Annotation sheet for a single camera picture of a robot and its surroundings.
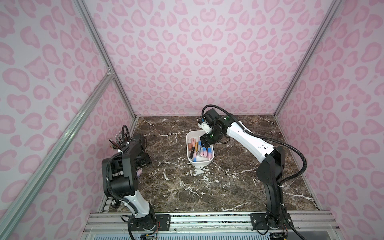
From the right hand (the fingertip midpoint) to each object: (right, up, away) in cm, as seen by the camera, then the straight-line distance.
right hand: (207, 141), depth 85 cm
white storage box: (-6, -8, +13) cm, 16 cm away
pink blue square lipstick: (+2, -8, +10) cm, 13 cm away
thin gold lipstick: (-6, -5, +15) cm, 17 cm away
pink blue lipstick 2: (-1, -7, +10) cm, 12 cm away
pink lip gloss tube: (-11, -4, +15) cm, 19 cm away
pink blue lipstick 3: (-41, -19, +4) cm, 45 cm away
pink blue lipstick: (-8, -11, +10) cm, 17 cm away
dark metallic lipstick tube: (-9, -8, +11) cm, 16 cm away
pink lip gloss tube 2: (-8, -2, +17) cm, 19 cm away
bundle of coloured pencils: (-53, -1, +2) cm, 53 cm away
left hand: (-39, -15, +7) cm, 42 cm away
